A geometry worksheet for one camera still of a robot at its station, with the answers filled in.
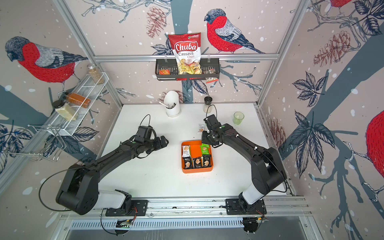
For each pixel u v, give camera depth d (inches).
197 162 33.8
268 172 17.3
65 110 25.9
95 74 33.7
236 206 28.7
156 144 31.3
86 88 33.9
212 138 28.9
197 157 34.8
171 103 44.5
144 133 27.4
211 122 27.4
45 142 25.9
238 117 42.7
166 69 36.8
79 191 16.4
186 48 32.0
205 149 36.4
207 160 34.4
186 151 35.9
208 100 42.2
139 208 28.7
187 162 33.9
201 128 41.1
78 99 28.6
